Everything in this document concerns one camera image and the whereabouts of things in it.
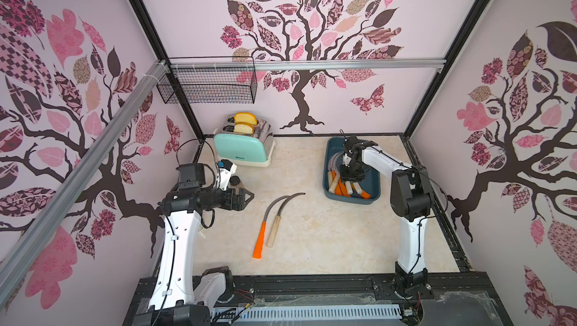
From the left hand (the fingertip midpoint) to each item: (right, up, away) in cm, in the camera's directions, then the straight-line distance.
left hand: (240, 200), depth 73 cm
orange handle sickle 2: (+37, +6, +29) cm, 47 cm away
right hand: (+41, +5, +27) cm, 49 cm away
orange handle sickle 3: (+40, 0, +23) cm, 46 cm away
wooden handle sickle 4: (+45, +1, +22) cm, 50 cm away
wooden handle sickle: (+9, -18, +10) cm, 23 cm away
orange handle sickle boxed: (+49, -2, +22) cm, 54 cm away
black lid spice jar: (-7, +4, +20) cm, 22 cm away
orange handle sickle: (+5, -20, +9) cm, 22 cm away
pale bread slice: (-5, +27, +24) cm, 37 cm away
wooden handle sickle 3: (+42, +1, +22) cm, 47 cm away
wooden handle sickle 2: (+35, +1, +22) cm, 42 cm away
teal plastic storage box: (+53, +2, +25) cm, 58 cm away
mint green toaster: (0, +17, +25) cm, 31 cm away
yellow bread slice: (-4, +33, +27) cm, 43 cm away
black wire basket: (-30, +53, +49) cm, 78 cm away
